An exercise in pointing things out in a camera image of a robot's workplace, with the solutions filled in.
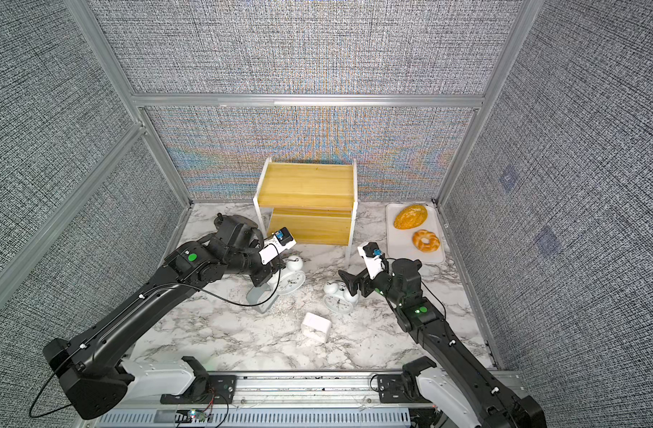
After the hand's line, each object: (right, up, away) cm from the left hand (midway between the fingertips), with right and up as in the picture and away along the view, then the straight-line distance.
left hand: (286, 260), depth 70 cm
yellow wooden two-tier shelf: (+8, +16, +6) cm, 19 cm away
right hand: (+18, 0, +6) cm, 19 cm away
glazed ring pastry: (+51, +1, +33) cm, 61 cm away
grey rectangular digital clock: (-9, -13, +12) cm, 20 cm away
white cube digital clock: (+8, -20, +7) cm, 23 cm away
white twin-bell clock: (+14, -14, +13) cm, 24 cm away
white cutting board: (+46, +7, +37) cm, 59 cm away
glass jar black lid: (-30, +11, +29) cm, 43 cm away
